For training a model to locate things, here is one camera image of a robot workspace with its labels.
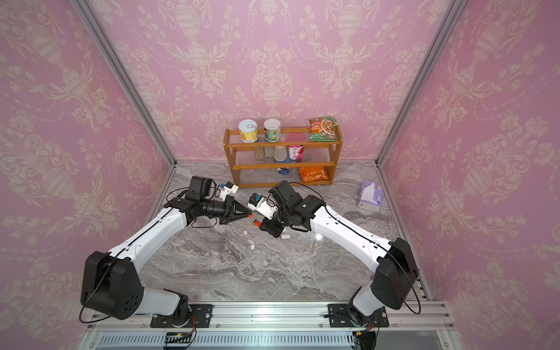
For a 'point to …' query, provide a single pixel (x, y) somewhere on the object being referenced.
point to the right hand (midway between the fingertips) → (264, 224)
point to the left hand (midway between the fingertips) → (250, 214)
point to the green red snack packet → (323, 130)
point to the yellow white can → (249, 131)
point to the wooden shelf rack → (254, 165)
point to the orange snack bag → (313, 173)
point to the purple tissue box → (371, 196)
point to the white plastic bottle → (280, 153)
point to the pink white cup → (296, 152)
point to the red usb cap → (251, 215)
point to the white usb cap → (252, 246)
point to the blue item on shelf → (284, 170)
